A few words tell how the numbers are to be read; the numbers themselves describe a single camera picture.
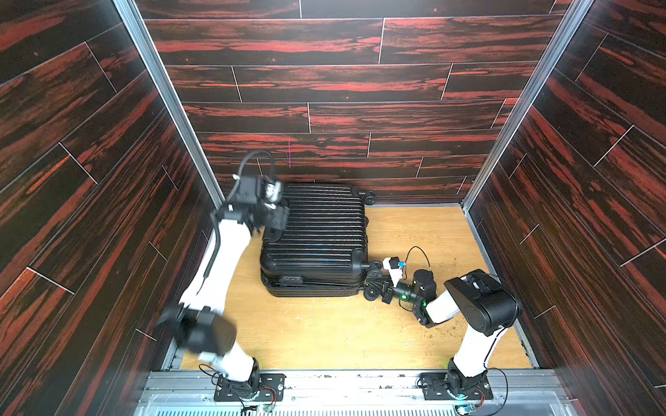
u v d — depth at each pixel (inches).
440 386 28.9
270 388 28.9
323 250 31.7
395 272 31.4
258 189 23.9
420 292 29.2
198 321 16.7
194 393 28.9
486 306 19.4
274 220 28.3
